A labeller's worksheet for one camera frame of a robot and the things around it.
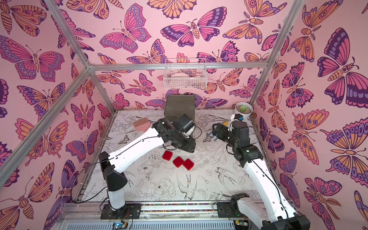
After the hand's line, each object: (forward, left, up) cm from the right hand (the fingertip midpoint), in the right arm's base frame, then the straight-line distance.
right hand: (215, 127), depth 75 cm
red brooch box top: (-3, +28, -26) cm, 39 cm away
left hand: (-9, +12, -5) cm, 16 cm away
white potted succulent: (+30, -26, -16) cm, 43 cm away
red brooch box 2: (-9, +15, -26) cm, 31 cm away
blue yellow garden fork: (+26, -14, -28) cm, 41 cm away
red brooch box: (-8, +21, -26) cm, 34 cm away
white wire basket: (+39, +17, +8) cm, 43 cm away
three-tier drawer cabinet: (+36, +24, -19) cm, 47 cm away
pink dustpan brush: (+21, +50, -25) cm, 60 cm away
